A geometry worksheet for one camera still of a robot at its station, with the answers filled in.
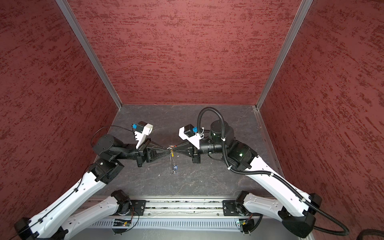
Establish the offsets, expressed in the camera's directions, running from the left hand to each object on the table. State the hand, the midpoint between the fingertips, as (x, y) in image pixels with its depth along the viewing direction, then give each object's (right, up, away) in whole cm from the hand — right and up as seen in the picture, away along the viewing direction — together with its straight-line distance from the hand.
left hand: (168, 157), depth 52 cm
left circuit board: (-28, -39, +21) cm, 52 cm away
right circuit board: (+35, -39, +20) cm, 56 cm away
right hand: (+2, +1, +3) cm, 4 cm away
